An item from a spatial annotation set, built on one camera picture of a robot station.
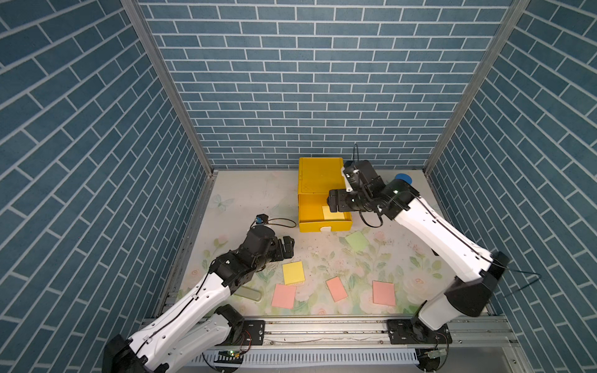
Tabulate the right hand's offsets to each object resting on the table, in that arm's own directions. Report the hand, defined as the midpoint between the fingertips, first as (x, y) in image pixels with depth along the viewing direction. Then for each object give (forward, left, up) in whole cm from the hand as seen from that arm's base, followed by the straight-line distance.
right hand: (338, 200), depth 75 cm
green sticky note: (+2, -11, -28) cm, 31 cm away
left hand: (-11, +15, -11) cm, 22 cm away
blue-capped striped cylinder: (+22, -27, -9) cm, 36 cm away
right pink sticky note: (-18, -19, -30) cm, 40 cm away
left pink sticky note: (-23, +17, -27) cm, 39 cm away
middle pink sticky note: (-19, -2, -28) cm, 34 cm away
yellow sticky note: (-14, +14, -28) cm, 35 cm away
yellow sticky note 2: (+1, +2, -11) cm, 11 cm away
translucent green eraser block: (-24, +28, -25) cm, 44 cm away
